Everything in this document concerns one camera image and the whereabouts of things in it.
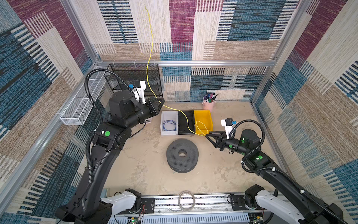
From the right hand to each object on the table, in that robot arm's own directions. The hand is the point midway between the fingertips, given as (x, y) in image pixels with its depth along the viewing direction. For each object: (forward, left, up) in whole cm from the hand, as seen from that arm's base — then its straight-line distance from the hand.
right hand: (207, 137), depth 71 cm
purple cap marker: (+43, -6, -14) cm, 45 cm away
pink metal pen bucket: (+38, -8, -18) cm, 43 cm away
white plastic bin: (+30, +23, -18) cm, 42 cm away
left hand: (+5, +19, +23) cm, 30 cm away
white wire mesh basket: (+37, +65, +9) cm, 76 cm away
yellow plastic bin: (+32, -6, -23) cm, 40 cm away
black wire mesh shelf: (+53, +35, +3) cm, 63 cm away
